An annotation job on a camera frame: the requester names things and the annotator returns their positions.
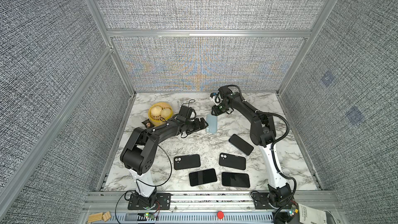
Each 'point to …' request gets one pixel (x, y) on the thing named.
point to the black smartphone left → (202, 177)
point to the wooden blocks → (98, 216)
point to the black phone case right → (232, 161)
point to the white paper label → (310, 215)
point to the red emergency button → (220, 214)
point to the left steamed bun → (156, 111)
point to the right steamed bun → (166, 113)
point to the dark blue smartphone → (241, 144)
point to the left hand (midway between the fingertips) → (203, 127)
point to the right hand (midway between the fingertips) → (215, 111)
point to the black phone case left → (187, 161)
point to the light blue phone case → (212, 121)
